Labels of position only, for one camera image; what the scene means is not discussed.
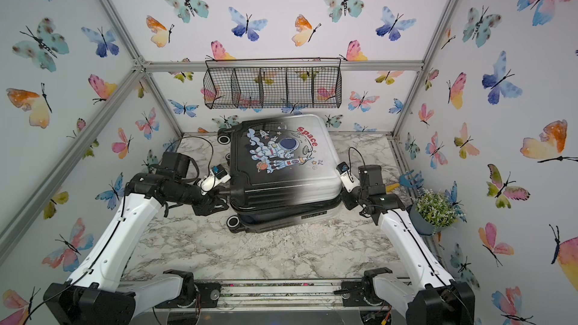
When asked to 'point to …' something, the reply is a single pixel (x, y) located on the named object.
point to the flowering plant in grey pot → (432, 212)
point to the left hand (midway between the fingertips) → (223, 197)
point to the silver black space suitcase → (285, 173)
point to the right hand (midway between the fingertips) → (350, 186)
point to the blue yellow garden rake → (404, 181)
